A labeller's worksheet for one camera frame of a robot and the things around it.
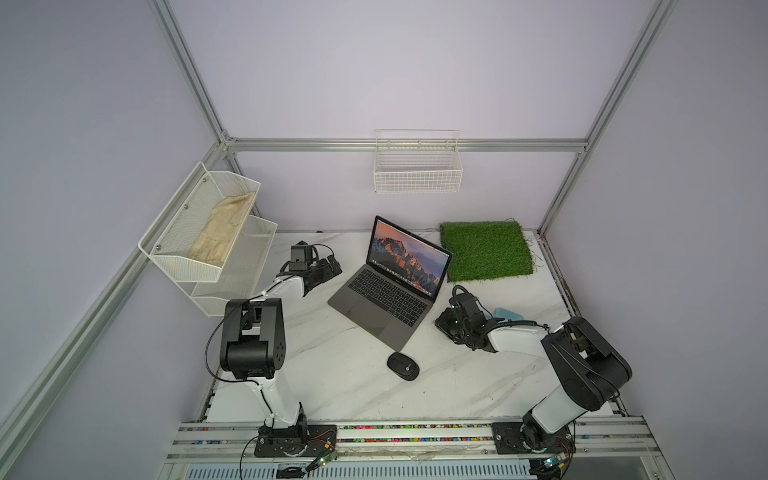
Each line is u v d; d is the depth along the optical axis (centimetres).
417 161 95
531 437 65
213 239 77
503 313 97
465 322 73
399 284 104
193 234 78
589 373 45
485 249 112
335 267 90
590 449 73
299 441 67
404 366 84
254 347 50
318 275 88
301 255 76
